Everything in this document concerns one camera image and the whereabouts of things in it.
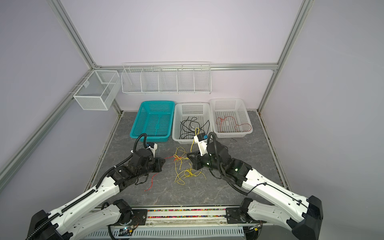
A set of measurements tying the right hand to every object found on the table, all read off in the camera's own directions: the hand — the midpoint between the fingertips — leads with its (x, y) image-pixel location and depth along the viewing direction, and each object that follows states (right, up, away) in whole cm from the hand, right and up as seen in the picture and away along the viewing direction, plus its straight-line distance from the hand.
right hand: (187, 156), depth 68 cm
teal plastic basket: (-29, +19, +47) cm, 58 cm away
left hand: (-13, -6, +11) cm, 17 cm away
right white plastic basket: (+30, +20, +48) cm, 60 cm away
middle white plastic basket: (-1, +19, +48) cm, 51 cm away
